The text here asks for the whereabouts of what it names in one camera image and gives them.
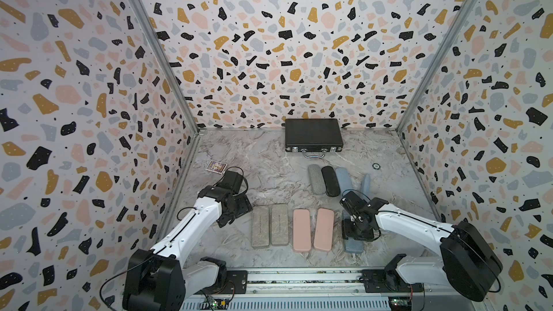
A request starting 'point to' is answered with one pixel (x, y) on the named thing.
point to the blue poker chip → (376, 165)
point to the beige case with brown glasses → (318, 186)
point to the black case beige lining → (331, 183)
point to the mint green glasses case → (279, 226)
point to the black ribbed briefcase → (315, 137)
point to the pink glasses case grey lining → (301, 230)
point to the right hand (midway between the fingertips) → (347, 237)
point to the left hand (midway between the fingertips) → (242, 211)
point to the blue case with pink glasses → (344, 179)
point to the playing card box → (216, 167)
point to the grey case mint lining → (351, 245)
